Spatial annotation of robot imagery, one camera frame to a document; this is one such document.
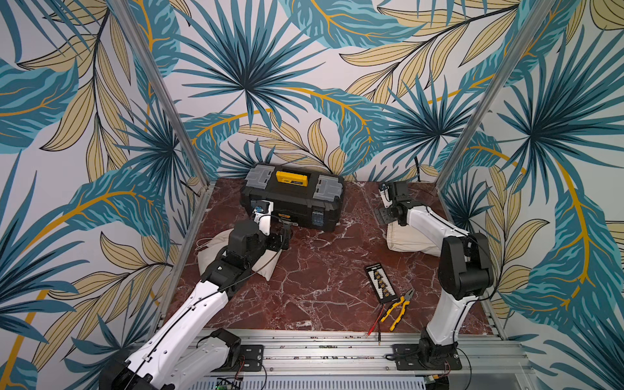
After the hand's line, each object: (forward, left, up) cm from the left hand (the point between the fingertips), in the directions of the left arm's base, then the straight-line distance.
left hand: (276, 224), depth 75 cm
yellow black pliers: (-15, -44, -23) cm, 51 cm away
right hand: (+18, -36, -14) cm, 43 cm away
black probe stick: (-24, -34, -25) cm, 48 cm away
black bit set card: (-9, -36, -23) cm, 44 cm away
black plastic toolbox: (+18, -7, -8) cm, 21 cm away
